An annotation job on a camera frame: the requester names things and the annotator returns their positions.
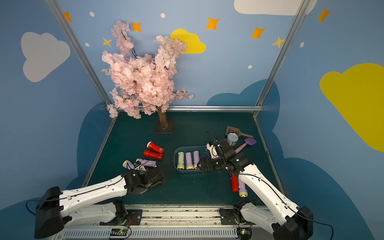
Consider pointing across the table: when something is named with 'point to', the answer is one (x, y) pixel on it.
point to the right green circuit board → (244, 233)
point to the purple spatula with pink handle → (248, 141)
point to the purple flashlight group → (196, 155)
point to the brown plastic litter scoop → (232, 130)
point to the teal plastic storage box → (204, 152)
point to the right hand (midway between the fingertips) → (206, 163)
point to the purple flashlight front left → (147, 163)
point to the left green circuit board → (119, 232)
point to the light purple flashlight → (189, 165)
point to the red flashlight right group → (235, 183)
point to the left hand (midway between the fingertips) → (157, 177)
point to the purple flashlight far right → (243, 191)
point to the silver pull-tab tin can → (232, 138)
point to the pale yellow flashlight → (181, 160)
